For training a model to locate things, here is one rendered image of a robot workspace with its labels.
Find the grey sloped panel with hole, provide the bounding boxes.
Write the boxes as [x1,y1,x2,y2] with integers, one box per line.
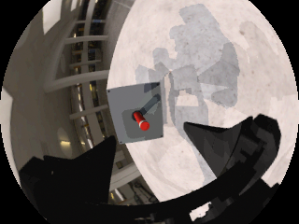
[106,82,164,145]

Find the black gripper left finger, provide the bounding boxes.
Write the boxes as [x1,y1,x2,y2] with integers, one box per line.
[42,134,117,204]

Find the red peg with white band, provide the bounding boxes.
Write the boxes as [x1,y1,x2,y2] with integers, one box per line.
[134,112,150,131]

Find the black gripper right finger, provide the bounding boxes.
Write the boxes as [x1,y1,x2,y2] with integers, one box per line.
[183,116,254,178]

